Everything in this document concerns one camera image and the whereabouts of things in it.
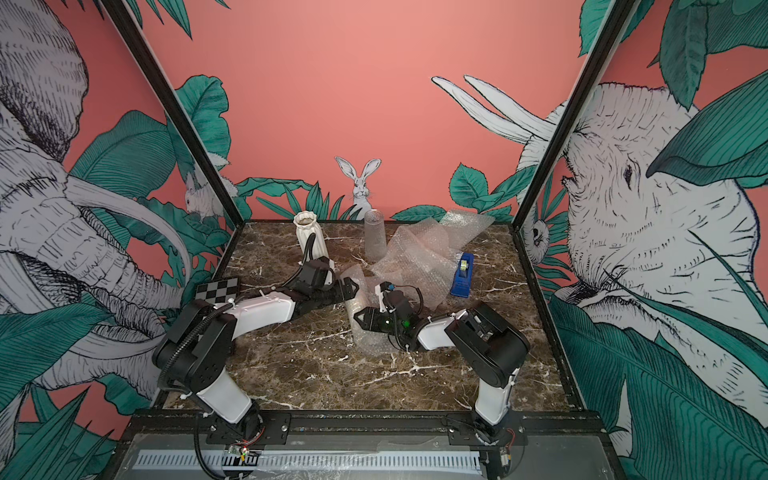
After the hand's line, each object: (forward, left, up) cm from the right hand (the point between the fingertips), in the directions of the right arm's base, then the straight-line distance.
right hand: (356, 316), depth 89 cm
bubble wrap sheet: (-7, -5, -2) cm, 9 cm away
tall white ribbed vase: (+21, +16, +19) cm, 32 cm away
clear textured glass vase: (+29, -4, +1) cm, 30 cm away
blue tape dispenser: (+12, -34, 0) cm, 36 cm away
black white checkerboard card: (+9, +47, -2) cm, 48 cm away
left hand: (+10, +2, +2) cm, 10 cm away
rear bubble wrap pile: (+25, -21, -2) cm, 33 cm away
